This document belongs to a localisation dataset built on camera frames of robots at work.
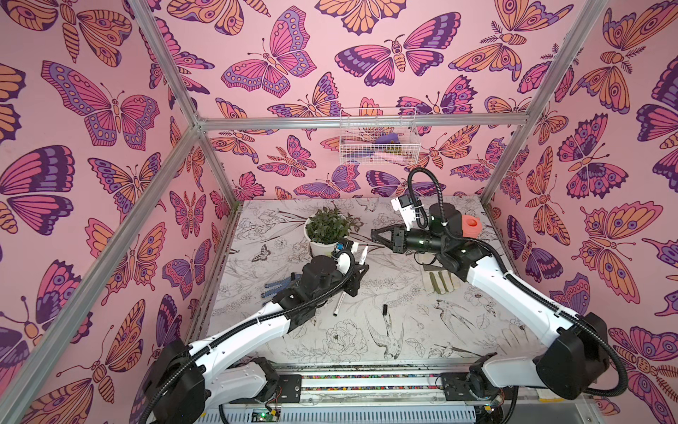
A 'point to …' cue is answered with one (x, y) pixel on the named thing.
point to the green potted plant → (329, 225)
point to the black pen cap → (385, 309)
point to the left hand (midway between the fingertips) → (368, 264)
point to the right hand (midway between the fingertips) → (374, 230)
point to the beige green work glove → (440, 282)
